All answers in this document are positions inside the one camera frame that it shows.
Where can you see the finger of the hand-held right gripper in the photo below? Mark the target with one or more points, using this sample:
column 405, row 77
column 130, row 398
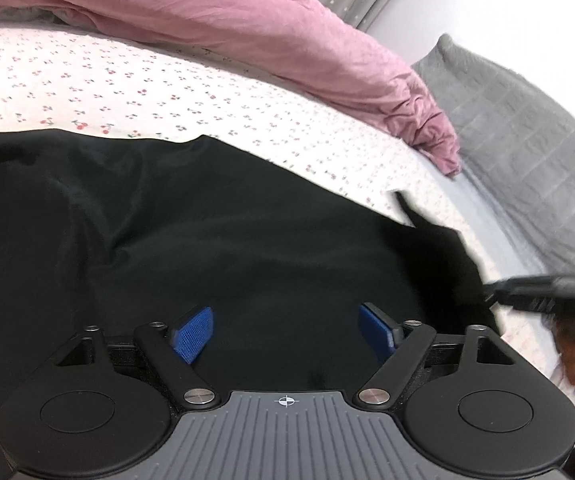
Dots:
column 537, row 290

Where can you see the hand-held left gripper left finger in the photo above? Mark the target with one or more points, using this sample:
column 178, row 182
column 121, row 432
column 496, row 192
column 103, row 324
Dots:
column 192, row 330

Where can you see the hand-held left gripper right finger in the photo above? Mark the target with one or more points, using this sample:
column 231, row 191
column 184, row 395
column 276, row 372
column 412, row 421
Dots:
column 375, row 330

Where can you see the black pants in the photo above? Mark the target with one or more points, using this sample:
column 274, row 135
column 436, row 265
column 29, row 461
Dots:
column 192, row 240

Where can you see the grey quilted blanket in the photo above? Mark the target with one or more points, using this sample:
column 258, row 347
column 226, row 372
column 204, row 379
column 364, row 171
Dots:
column 512, row 145

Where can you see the cherry print bed sheet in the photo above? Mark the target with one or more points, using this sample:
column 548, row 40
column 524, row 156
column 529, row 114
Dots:
column 167, row 85

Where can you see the pink duvet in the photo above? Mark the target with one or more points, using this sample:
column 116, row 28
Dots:
column 247, row 25

